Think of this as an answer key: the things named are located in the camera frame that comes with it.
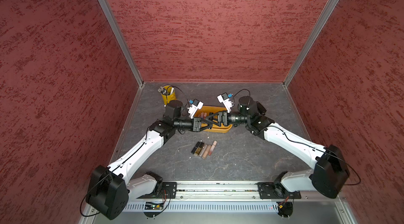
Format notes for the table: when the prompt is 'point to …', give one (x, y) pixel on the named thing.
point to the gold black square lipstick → (198, 150)
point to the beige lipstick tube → (206, 151)
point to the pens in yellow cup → (163, 90)
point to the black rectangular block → (261, 108)
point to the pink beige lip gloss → (213, 146)
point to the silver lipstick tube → (203, 150)
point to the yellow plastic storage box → (205, 110)
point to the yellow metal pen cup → (170, 95)
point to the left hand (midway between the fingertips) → (209, 128)
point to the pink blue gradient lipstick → (201, 115)
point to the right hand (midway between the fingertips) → (208, 122)
